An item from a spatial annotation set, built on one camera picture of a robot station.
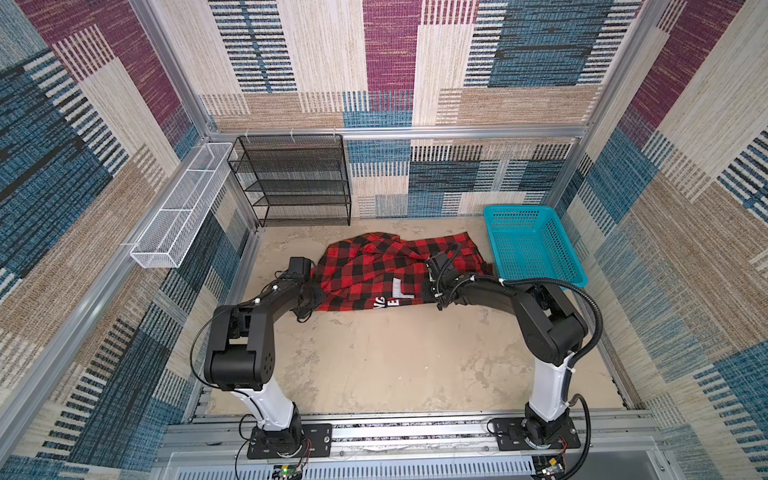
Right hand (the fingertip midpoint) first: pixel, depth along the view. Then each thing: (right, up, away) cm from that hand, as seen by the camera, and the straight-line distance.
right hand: (427, 291), depth 99 cm
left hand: (-35, -1, -2) cm, 35 cm away
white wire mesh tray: (-64, +16, -28) cm, 72 cm away
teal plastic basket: (+41, +17, +15) cm, 47 cm away
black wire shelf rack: (-47, +39, +13) cm, 62 cm away
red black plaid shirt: (-15, +6, +7) cm, 18 cm away
